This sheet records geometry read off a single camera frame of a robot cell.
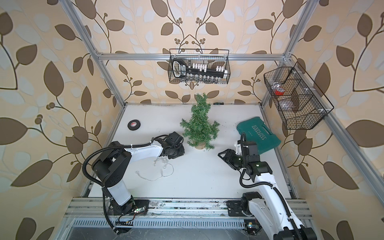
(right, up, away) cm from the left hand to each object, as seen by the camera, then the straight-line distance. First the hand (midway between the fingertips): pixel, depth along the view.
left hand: (182, 150), depth 92 cm
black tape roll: (-37, +15, +16) cm, 43 cm away
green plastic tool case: (+49, +12, +6) cm, 51 cm away
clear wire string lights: (-14, -5, -1) cm, 15 cm away
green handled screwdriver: (+27, +33, +31) cm, 53 cm away
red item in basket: (+55, +34, -10) cm, 65 cm away
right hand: (+22, -1, -13) cm, 26 cm away
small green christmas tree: (+11, +15, -21) cm, 28 cm away
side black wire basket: (+62, +28, -14) cm, 70 cm away
